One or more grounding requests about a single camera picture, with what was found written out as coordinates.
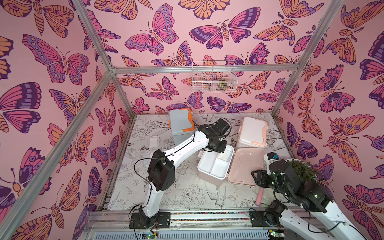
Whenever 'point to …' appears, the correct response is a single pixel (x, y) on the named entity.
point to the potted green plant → (303, 170)
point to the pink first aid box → (236, 166)
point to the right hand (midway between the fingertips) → (255, 173)
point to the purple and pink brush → (259, 196)
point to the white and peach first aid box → (253, 132)
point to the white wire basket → (214, 76)
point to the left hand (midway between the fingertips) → (223, 149)
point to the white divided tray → (216, 163)
